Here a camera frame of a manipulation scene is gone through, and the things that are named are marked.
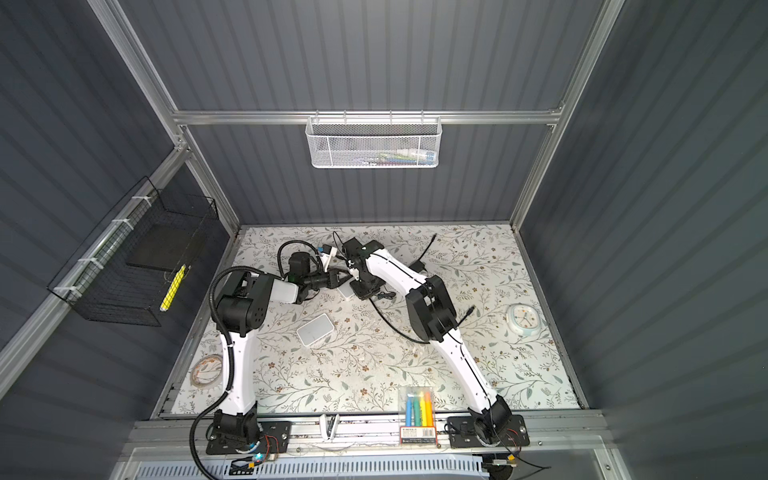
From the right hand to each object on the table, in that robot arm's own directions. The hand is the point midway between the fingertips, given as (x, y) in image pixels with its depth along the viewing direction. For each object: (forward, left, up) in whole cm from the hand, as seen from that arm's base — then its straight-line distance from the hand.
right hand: (368, 295), depth 100 cm
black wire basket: (-10, +55, +30) cm, 64 cm away
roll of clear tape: (-25, +45, +1) cm, 52 cm away
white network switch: (+1, +7, +3) cm, 8 cm away
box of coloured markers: (-36, -14, 0) cm, 39 cm away
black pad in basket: (-3, +51, +30) cm, 59 cm away
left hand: (+6, +5, +2) cm, 8 cm away
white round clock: (-10, -49, +2) cm, 50 cm away
